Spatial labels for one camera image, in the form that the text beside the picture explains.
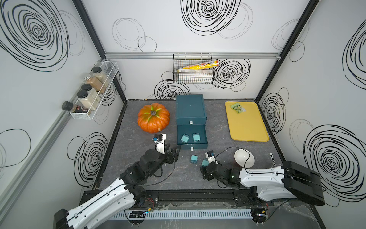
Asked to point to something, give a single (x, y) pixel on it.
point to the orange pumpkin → (153, 118)
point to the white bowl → (244, 158)
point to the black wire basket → (198, 76)
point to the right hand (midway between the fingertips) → (204, 168)
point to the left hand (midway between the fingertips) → (175, 145)
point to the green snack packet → (238, 108)
